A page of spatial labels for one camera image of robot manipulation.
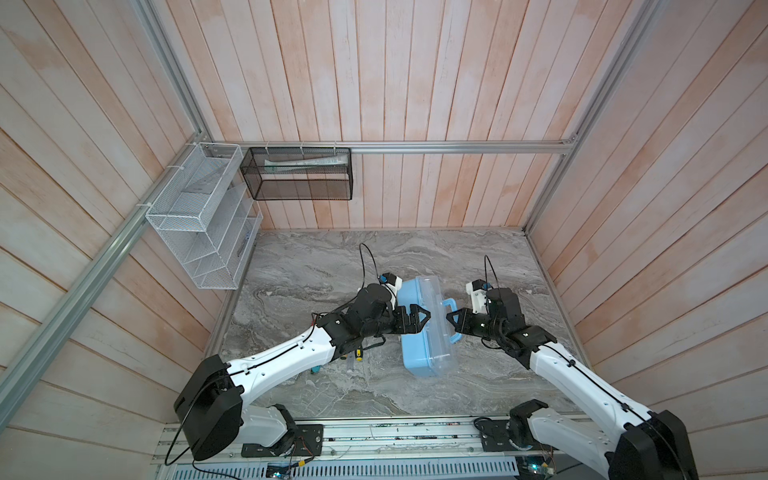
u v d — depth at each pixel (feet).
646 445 1.29
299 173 3.41
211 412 1.31
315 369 1.74
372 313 1.92
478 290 2.45
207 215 2.40
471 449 2.39
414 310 2.21
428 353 2.38
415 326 2.17
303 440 2.39
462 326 2.35
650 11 2.22
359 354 2.82
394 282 2.34
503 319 2.05
